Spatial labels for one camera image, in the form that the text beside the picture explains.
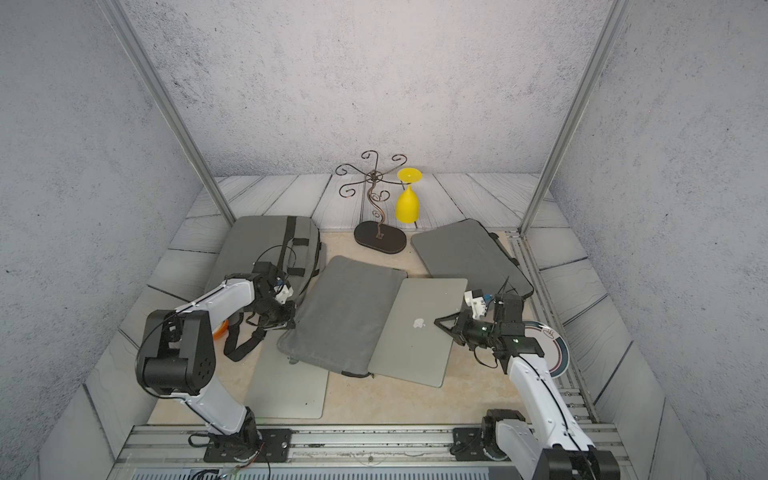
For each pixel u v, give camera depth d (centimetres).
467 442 72
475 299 76
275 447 73
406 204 96
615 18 71
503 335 62
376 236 118
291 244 111
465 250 112
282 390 93
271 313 79
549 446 41
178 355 47
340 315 91
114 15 70
